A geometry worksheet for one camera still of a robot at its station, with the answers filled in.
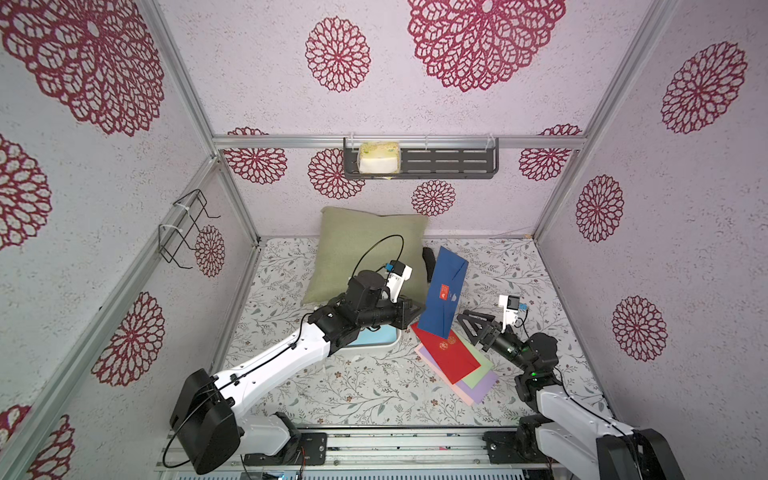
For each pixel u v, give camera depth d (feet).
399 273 2.15
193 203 2.67
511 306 2.29
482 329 2.25
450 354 2.96
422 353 2.95
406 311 2.05
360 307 1.83
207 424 1.29
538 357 2.01
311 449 2.45
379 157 2.95
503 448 2.39
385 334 3.00
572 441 1.80
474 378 2.81
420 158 3.24
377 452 2.45
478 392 2.75
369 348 2.91
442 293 2.45
